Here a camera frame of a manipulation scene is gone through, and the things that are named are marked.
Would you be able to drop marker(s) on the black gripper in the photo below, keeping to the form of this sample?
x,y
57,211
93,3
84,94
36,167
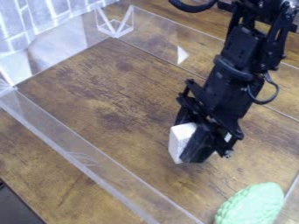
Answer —
x,y
212,107

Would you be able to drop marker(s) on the white foam block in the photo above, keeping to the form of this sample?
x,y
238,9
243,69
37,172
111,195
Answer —
x,y
180,134

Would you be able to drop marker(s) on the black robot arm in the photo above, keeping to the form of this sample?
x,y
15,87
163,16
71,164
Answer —
x,y
254,49

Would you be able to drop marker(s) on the green knitted object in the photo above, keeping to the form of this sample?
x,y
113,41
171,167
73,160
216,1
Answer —
x,y
255,205

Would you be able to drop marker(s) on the clear acrylic enclosure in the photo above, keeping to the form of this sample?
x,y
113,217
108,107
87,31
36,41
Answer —
x,y
92,93

